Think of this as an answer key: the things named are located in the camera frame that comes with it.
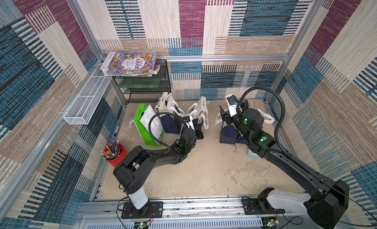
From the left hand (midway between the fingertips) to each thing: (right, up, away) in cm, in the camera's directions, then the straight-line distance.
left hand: (201, 124), depth 86 cm
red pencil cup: (-48, -15, -5) cm, 51 cm away
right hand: (+13, +11, -14) cm, 22 cm away
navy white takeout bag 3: (+17, -6, +4) cm, 19 cm away
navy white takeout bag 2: (-2, +8, -8) cm, 12 cm away
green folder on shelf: (-40, +27, +12) cm, 50 cm away
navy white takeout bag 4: (+37, +4, -3) cm, 37 cm away
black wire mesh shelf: (-34, +26, +28) cm, 51 cm away
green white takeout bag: (-32, +5, -9) cm, 33 cm away
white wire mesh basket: (-59, +10, -14) cm, 62 cm away
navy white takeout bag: (-20, +12, -4) cm, 23 cm away
